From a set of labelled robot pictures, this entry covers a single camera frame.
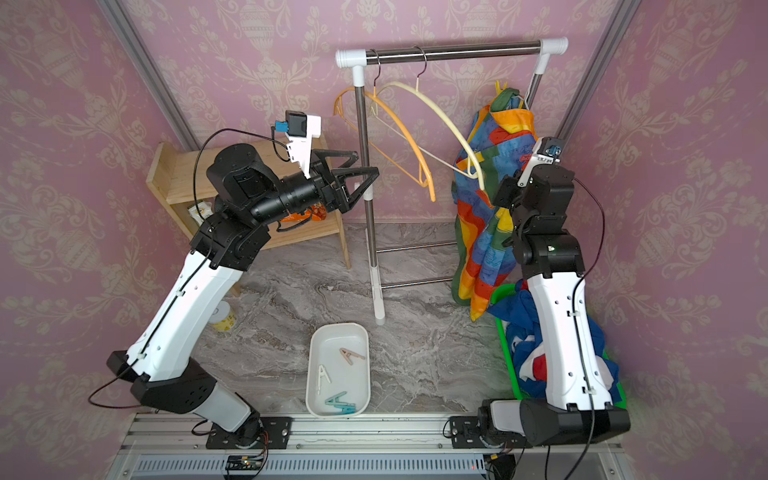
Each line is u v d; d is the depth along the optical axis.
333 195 0.44
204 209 0.76
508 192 0.56
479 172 0.58
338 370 0.83
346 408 0.77
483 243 0.73
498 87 0.76
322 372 0.83
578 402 0.37
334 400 0.78
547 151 0.50
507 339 0.81
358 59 0.52
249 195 0.41
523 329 0.80
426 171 0.55
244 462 0.72
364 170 0.46
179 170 0.73
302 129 0.42
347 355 0.86
